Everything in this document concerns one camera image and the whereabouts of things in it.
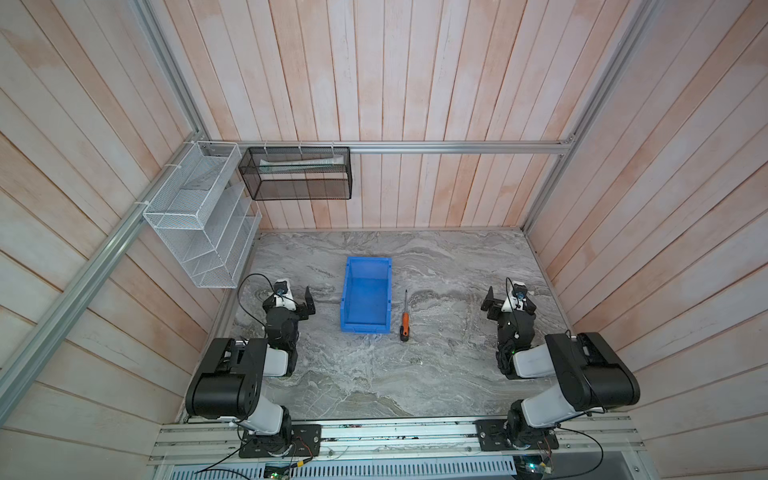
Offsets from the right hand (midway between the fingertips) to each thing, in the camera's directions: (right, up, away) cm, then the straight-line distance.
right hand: (509, 289), depth 90 cm
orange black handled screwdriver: (-32, -11, +3) cm, 34 cm away
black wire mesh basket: (-67, +38, +7) cm, 77 cm away
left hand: (-66, -1, +2) cm, 66 cm away
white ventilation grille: (-27, -42, -19) cm, 53 cm away
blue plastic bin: (-44, -3, +12) cm, 46 cm away
